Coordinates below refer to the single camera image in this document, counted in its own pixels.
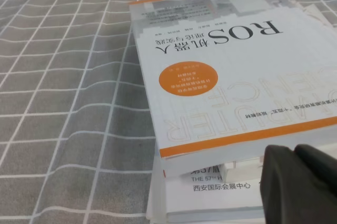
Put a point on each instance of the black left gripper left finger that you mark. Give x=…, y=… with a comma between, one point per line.
x=277, y=184

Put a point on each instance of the white exhibition brochure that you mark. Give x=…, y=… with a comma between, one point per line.
x=202, y=197

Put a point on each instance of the white orange ROS book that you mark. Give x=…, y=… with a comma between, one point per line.
x=226, y=78

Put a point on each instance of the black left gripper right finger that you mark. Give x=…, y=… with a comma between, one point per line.
x=319, y=201

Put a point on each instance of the grey checked tablecloth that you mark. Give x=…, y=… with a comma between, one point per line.
x=77, y=141

